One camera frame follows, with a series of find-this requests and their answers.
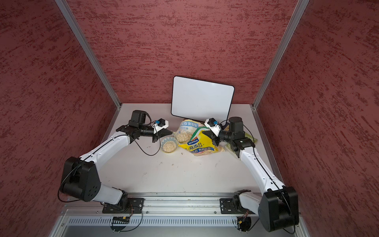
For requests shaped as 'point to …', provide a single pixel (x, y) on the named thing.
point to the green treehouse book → (228, 146)
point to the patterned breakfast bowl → (169, 143)
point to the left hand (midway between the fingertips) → (169, 133)
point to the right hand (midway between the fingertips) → (204, 132)
